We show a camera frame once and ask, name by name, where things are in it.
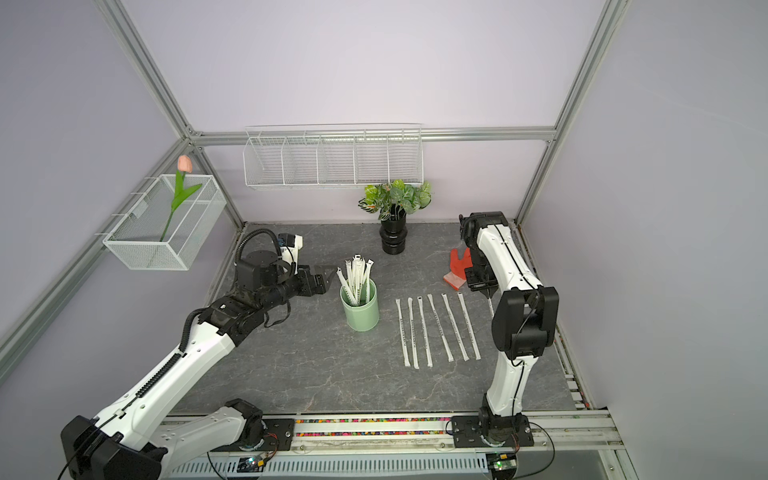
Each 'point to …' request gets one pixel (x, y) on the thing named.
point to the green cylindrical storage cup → (364, 316)
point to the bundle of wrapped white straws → (356, 284)
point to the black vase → (393, 231)
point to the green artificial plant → (393, 198)
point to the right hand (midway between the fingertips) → (491, 291)
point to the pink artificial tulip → (181, 193)
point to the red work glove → (457, 275)
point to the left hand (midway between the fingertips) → (324, 269)
